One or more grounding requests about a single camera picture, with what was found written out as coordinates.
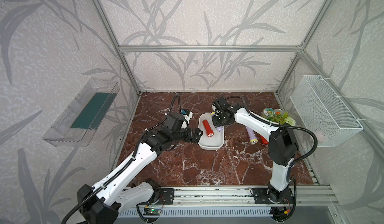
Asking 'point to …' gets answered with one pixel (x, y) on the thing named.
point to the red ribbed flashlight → (209, 131)
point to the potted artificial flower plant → (281, 118)
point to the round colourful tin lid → (267, 112)
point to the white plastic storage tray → (211, 138)
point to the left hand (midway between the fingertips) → (196, 132)
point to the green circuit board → (153, 211)
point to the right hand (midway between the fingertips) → (215, 121)
